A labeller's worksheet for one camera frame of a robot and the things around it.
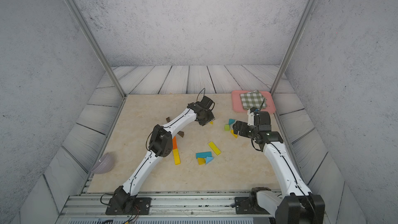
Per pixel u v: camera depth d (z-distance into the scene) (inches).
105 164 30.9
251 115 29.1
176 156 35.0
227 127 39.9
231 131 39.7
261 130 23.8
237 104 45.8
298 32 34.3
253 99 46.0
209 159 34.3
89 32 34.2
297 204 15.0
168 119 41.2
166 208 28.6
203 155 36.0
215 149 36.0
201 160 34.3
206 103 33.9
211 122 40.0
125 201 24.9
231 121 41.0
